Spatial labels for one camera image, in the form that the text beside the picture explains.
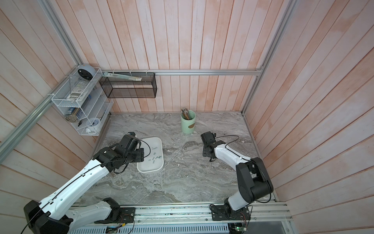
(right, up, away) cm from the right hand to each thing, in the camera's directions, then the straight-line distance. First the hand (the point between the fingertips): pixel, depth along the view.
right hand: (210, 150), depth 93 cm
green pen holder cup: (-14, +16, +7) cm, 23 cm away
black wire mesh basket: (-66, +45, +13) cm, 81 cm away
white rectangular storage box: (-41, -10, -3) cm, 42 cm away
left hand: (-42, 0, -16) cm, 45 cm away
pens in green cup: (-17, +25, +5) cm, 30 cm away
